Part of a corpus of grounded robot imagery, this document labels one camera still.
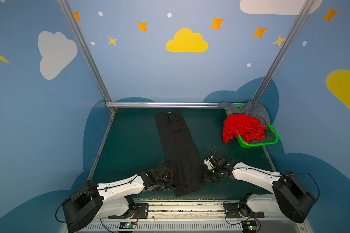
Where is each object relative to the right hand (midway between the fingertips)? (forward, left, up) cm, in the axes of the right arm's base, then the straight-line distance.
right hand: (201, 178), depth 84 cm
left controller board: (-25, +38, -1) cm, 45 cm away
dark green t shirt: (+25, -43, +10) cm, 51 cm away
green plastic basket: (+21, -31, +5) cm, 38 cm away
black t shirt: (+8, +9, +1) cm, 12 cm away
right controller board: (-22, -23, -3) cm, 32 cm away
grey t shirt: (+54, -40, +7) cm, 67 cm away
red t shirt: (+30, -31, +11) cm, 44 cm away
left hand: (-6, +14, +1) cm, 15 cm away
